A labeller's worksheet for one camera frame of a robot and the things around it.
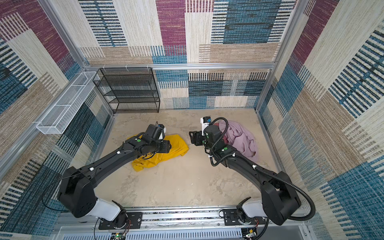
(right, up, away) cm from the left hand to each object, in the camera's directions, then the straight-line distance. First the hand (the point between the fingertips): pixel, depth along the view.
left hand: (168, 144), depth 85 cm
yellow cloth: (+5, -3, +12) cm, 13 cm away
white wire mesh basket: (-50, +14, -13) cm, 53 cm away
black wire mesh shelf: (-33, +36, +25) cm, 54 cm away
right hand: (+14, +5, -2) cm, 16 cm away
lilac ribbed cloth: (+43, +2, +7) cm, 43 cm away
